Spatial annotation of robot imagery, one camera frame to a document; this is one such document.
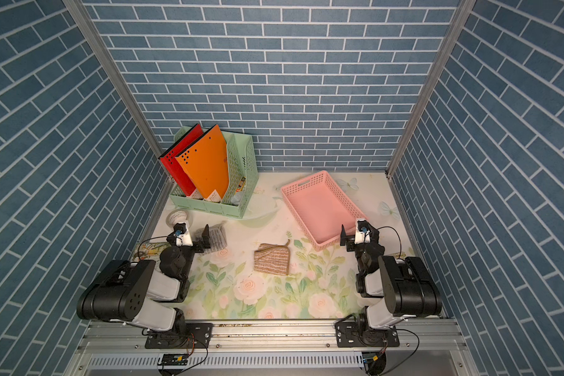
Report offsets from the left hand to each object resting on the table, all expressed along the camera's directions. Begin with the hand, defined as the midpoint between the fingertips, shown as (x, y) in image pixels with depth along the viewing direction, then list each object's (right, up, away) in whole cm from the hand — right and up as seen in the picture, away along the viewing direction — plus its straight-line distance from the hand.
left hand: (200, 224), depth 87 cm
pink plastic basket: (+48, +5, +17) cm, 51 cm away
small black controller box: (-2, -40, -15) cm, 43 cm away
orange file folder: (0, +24, +6) cm, 25 cm away
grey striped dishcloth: (+4, -6, +7) cm, 11 cm away
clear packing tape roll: (-15, +2, +15) cm, 21 cm away
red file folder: (-11, +23, -1) cm, 26 cm away
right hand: (+60, 0, +2) cm, 60 cm away
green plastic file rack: (+11, +11, +25) cm, 29 cm away
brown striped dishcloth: (+27, -14, +1) cm, 30 cm away
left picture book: (-23, -11, +5) cm, 26 cm away
